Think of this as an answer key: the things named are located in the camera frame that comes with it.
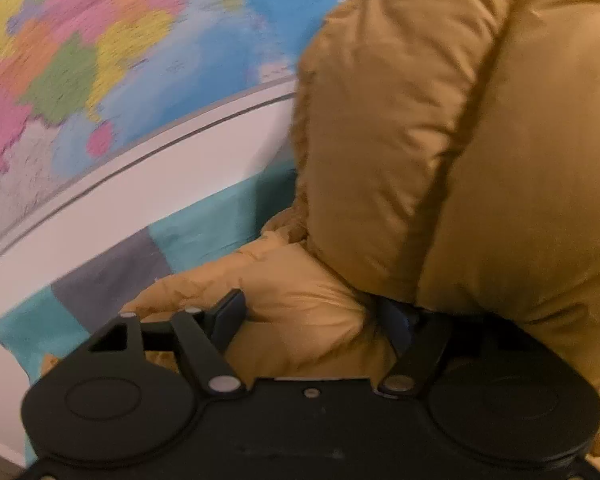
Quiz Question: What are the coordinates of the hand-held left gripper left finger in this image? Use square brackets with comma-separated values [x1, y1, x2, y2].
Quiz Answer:
[70, 288, 249, 398]

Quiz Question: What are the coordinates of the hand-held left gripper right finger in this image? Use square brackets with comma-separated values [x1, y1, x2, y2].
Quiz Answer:
[377, 297, 455, 400]

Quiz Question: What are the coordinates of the tan down jacket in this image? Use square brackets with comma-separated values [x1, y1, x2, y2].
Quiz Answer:
[40, 0, 600, 471]

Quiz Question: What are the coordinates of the teal and grey bed sheet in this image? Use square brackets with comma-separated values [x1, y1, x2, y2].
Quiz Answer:
[0, 167, 301, 466]

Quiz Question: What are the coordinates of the colourful wall map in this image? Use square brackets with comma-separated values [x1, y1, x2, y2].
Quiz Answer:
[0, 0, 381, 261]

